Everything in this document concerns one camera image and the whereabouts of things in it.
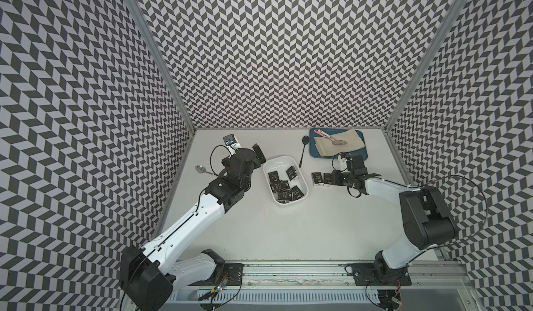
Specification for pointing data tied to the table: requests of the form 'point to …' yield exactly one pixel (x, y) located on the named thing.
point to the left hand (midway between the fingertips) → (247, 151)
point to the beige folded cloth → (347, 141)
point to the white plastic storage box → (281, 164)
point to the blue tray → (331, 132)
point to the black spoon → (305, 140)
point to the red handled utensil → (334, 141)
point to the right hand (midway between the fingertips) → (333, 178)
